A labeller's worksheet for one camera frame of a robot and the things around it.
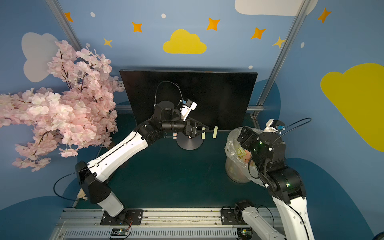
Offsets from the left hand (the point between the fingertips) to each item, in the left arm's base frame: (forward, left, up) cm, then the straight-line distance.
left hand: (205, 123), depth 65 cm
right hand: (-5, -19, +2) cm, 20 cm away
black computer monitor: (+48, -19, -28) cm, 59 cm away
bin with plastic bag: (-11, -18, -23) cm, 31 cm away
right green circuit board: (-37, -23, -40) cm, 59 cm away
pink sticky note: (+19, +8, -39) cm, 44 cm away
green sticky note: (+10, -8, -19) cm, 23 cm away
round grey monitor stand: (+14, +11, -39) cm, 43 cm away
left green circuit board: (-38, +41, -39) cm, 68 cm away
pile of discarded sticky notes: (+1, -25, -29) cm, 39 cm away
